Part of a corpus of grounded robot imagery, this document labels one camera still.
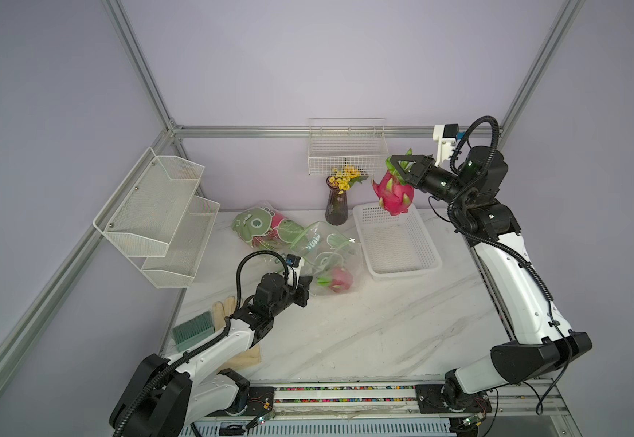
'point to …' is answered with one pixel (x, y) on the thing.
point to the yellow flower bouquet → (345, 176)
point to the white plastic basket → (394, 246)
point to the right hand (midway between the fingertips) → (391, 165)
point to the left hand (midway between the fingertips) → (309, 280)
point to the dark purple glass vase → (336, 212)
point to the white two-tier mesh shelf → (158, 219)
